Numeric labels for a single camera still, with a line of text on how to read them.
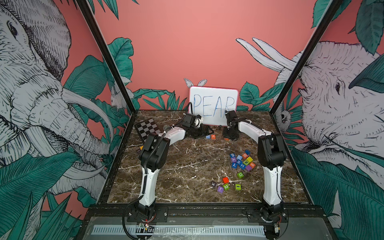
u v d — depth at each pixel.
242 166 0.90
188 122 0.82
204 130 0.88
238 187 0.82
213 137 1.04
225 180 0.85
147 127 1.07
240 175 0.87
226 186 0.82
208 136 1.04
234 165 0.90
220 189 0.82
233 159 0.93
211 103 1.06
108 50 0.87
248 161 0.90
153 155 0.56
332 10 0.70
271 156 0.57
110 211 0.76
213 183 0.84
